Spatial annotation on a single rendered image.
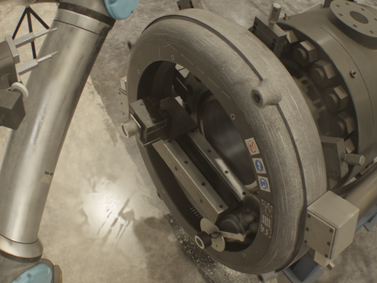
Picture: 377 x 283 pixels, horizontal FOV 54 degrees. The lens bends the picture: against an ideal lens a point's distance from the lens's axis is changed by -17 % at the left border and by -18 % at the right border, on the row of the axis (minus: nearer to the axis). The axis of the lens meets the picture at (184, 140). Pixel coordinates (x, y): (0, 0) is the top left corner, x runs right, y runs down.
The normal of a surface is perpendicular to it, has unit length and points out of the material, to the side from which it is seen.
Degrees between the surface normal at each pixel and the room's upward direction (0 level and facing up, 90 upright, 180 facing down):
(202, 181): 2
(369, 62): 27
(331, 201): 23
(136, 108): 2
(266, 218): 90
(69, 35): 49
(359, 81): 33
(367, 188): 0
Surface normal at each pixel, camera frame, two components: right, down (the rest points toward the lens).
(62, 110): 0.72, 0.37
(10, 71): 0.56, 0.66
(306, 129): 0.39, -0.11
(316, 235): -0.83, 0.38
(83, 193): 0.08, -0.65
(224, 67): -0.64, 0.06
